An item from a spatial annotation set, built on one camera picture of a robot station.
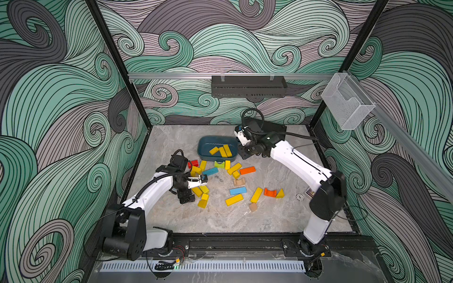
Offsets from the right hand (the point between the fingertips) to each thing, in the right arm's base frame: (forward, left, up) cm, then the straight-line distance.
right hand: (240, 150), depth 84 cm
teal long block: (-1, +16, -18) cm, 24 cm away
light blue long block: (-13, +1, -18) cm, 22 cm away
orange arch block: (-15, -16, -18) cm, 28 cm away
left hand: (-13, +25, -12) cm, 31 cm away
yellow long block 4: (-15, -9, -18) cm, 25 cm away
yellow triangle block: (-15, -21, -17) cm, 31 cm away
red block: (+3, +25, -16) cm, 30 cm away
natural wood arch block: (-8, -1, -17) cm, 19 cm away
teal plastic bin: (+17, +19, -15) cm, 30 cm away
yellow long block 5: (+1, +2, -18) cm, 18 cm away
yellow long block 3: (-17, +3, -19) cm, 26 cm away
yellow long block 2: (+10, +8, -17) cm, 21 cm away
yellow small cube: (-4, +1, -17) cm, 17 cm away
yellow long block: (+13, +6, -17) cm, 22 cm away
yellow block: (+14, +14, -18) cm, 26 cm away
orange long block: (0, -5, -18) cm, 19 cm away
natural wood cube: (-21, -6, -18) cm, 28 cm away
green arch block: (+2, +11, -17) cm, 20 cm away
